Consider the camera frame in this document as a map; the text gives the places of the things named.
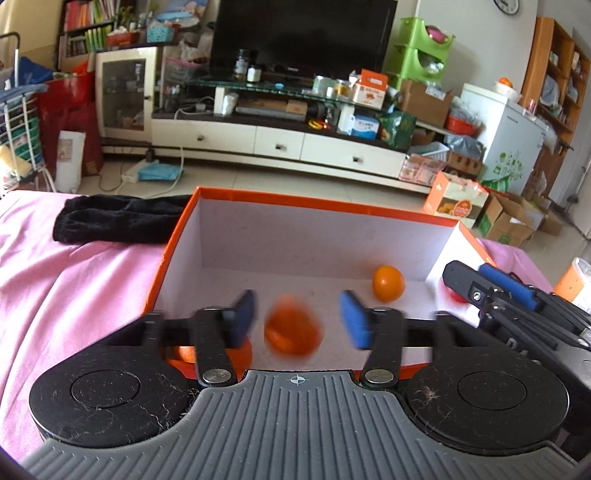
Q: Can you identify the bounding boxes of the orange mandarin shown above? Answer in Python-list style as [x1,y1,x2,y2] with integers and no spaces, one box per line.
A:
[372,265,406,303]
[263,295,325,357]

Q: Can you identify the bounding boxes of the red cherry tomato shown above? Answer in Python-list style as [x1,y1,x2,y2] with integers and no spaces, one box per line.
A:
[446,287,468,304]

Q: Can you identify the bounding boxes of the orange white canister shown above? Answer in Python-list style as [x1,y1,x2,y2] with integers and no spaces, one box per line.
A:
[554,257,591,311]

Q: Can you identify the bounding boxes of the orange cardboard box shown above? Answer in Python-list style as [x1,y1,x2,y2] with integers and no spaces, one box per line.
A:
[146,188,490,373]

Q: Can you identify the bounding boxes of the open cardboard box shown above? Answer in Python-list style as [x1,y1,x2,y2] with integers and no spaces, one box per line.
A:
[476,191,545,247]

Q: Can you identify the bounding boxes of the orange white gift box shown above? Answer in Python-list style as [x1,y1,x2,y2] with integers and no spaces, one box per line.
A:
[423,172,489,228]

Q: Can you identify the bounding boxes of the white small refrigerator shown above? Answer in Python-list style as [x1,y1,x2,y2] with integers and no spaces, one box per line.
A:
[460,83,548,195]

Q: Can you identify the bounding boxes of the white tv stand cabinet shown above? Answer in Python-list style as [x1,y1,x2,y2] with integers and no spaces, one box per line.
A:
[94,44,459,195]

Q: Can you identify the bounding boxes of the brown wooden shelf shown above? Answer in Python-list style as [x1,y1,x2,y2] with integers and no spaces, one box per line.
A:
[521,17,590,195]

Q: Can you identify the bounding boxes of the green stacked storage bins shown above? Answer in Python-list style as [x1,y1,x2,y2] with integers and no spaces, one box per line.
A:
[385,17,456,89]

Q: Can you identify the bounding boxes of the red gift bag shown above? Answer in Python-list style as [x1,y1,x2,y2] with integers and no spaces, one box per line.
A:
[37,61,103,176]

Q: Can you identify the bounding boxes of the black flat screen television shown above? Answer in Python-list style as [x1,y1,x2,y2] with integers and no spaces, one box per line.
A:
[209,1,398,79]

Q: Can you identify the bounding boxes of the black bookshelf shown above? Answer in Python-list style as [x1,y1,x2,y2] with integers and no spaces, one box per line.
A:
[54,0,137,71]

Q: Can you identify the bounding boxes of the white wire cart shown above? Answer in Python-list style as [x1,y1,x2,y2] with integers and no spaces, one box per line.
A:
[1,32,56,197]

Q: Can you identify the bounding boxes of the wall clock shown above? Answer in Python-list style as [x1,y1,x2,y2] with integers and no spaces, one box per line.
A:
[493,0,521,16]

